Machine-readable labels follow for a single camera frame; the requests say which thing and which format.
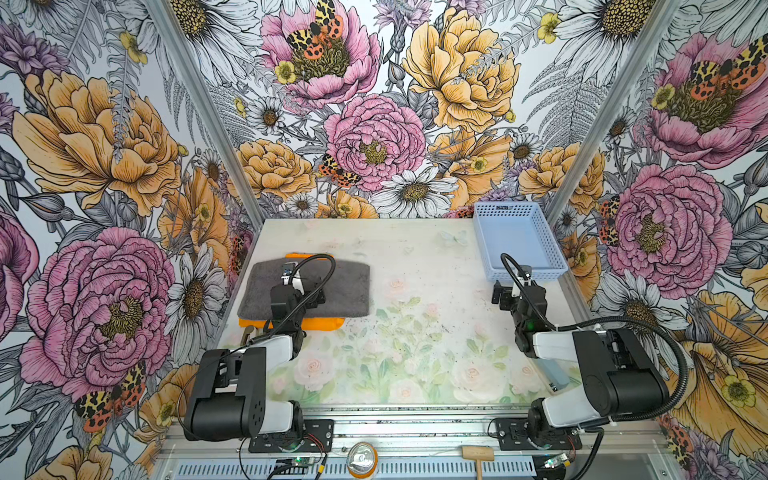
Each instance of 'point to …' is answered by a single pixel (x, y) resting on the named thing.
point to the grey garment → (345, 282)
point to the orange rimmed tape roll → (362, 460)
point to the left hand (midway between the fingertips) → (305, 286)
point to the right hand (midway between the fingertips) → (513, 289)
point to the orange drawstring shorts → (309, 324)
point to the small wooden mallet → (478, 454)
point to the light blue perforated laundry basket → (519, 229)
